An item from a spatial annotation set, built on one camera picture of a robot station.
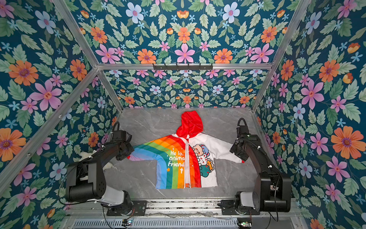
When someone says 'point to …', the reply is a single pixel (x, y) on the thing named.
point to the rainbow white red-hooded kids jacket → (186, 160)
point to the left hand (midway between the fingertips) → (131, 150)
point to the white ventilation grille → (157, 223)
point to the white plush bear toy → (84, 155)
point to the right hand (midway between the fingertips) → (239, 152)
